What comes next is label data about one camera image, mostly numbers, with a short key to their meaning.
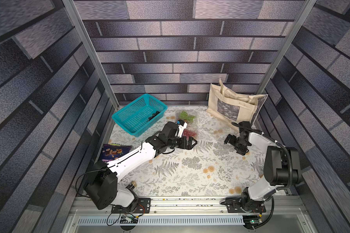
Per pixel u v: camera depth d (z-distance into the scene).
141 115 1.14
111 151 0.88
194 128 1.06
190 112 1.17
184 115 1.07
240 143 0.79
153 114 1.09
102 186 0.41
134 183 0.78
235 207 0.73
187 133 1.00
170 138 0.64
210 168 0.87
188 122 1.04
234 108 0.92
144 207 0.73
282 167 0.46
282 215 0.75
